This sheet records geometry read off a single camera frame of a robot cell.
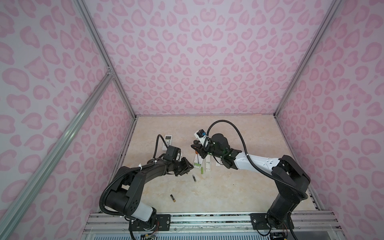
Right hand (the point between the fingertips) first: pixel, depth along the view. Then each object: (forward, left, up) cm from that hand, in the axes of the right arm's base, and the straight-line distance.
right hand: (194, 142), depth 83 cm
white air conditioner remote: (+13, +19, -16) cm, 28 cm away
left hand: (-7, +1, -13) cm, 15 cm away
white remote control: (-3, -2, -15) cm, 15 cm away
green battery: (-8, -4, -17) cm, 20 cm away
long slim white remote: (-4, -8, -17) cm, 19 cm away
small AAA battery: (-13, 0, -18) cm, 22 cm away
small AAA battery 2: (-25, +11, -17) cm, 32 cm away
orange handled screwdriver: (-6, -2, -2) cm, 6 cm away
